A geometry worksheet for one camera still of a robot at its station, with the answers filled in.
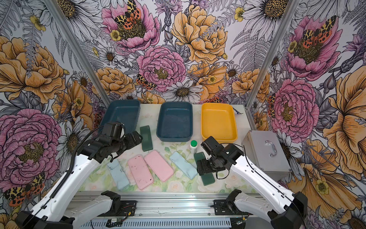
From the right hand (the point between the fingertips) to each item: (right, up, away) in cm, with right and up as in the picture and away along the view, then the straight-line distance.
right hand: (206, 172), depth 72 cm
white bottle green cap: (-6, +10, +16) cm, 20 cm away
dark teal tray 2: (-19, +24, +37) cm, 48 cm away
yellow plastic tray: (+14, +25, +39) cm, 48 cm away
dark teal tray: (-60, +32, +47) cm, 83 cm away
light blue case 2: (-12, -2, +16) cm, 20 cm away
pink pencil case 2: (-27, -2, +16) cm, 31 cm away
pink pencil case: (-37, -4, +13) cm, 39 cm away
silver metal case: (+32, +9, +9) cm, 35 cm away
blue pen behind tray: (+31, +32, +44) cm, 62 cm away
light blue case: (-50, -6, +13) cm, 52 cm away
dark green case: (+2, -7, +10) cm, 12 cm away
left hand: (-37, +13, +3) cm, 39 cm away
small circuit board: (-46, -25, 0) cm, 52 cm away
